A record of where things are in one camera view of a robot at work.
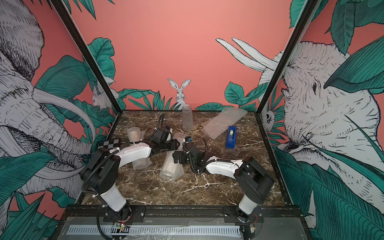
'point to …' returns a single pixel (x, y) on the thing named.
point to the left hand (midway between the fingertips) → (179, 142)
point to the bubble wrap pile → (170, 171)
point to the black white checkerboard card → (109, 144)
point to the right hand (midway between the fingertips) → (177, 153)
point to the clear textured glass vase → (187, 124)
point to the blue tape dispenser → (231, 137)
